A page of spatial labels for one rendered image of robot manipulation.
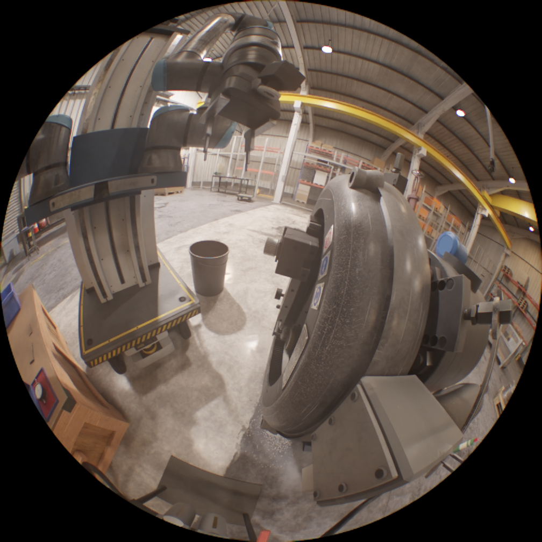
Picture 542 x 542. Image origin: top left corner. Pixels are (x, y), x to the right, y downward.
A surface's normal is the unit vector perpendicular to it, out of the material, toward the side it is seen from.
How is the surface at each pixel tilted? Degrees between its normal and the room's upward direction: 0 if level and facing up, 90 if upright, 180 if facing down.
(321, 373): 72
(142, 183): 90
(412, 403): 23
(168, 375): 0
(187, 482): 0
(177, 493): 0
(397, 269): 51
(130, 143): 90
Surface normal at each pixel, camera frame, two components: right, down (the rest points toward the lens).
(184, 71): 0.34, 0.81
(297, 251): -0.21, 0.53
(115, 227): 0.77, 0.47
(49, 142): 0.91, 0.36
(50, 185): 0.97, -0.02
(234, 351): 0.21, -0.83
